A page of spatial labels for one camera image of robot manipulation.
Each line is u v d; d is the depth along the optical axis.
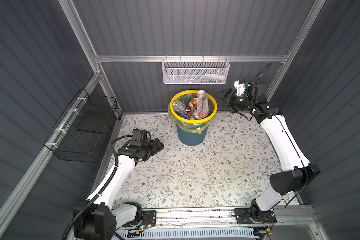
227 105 0.61
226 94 0.63
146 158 0.68
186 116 0.87
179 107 0.83
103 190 0.43
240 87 0.67
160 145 0.74
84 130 0.73
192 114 0.85
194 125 0.77
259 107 0.51
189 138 1.04
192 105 0.89
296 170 0.43
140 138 0.62
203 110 0.75
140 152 0.59
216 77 0.87
